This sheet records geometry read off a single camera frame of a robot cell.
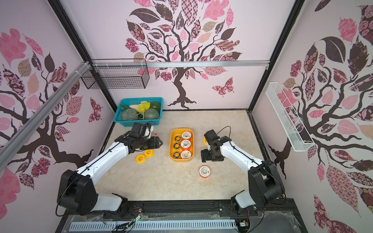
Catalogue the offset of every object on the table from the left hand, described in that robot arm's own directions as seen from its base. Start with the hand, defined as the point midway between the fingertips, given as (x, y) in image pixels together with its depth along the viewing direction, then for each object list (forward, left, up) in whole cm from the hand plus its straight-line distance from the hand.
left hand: (157, 146), depth 85 cm
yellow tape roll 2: (-3, +12, -12) cm, 17 cm away
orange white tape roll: (+13, -17, -8) cm, 23 cm away
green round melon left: (+26, +23, 0) cm, 35 cm away
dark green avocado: (+39, +7, -3) cm, 40 cm away
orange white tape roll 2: (+6, -17, -8) cm, 20 cm away
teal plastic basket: (+29, +35, -6) cm, 46 cm away
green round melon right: (+28, +8, -1) cm, 29 cm away
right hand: (-7, -31, -6) cm, 33 cm away
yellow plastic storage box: (+16, -9, -7) cm, 19 cm away
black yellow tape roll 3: (0, -11, -12) cm, 16 cm away
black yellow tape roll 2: (+7, -11, -11) cm, 17 cm away
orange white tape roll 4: (-12, -29, -11) cm, 33 cm away
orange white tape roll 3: (0, -17, -10) cm, 20 cm away
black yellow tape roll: (+12, -11, -11) cm, 20 cm away
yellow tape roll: (+9, -31, -12) cm, 34 cm away
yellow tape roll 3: (+1, +7, -11) cm, 13 cm away
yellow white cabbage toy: (+38, +18, -4) cm, 43 cm away
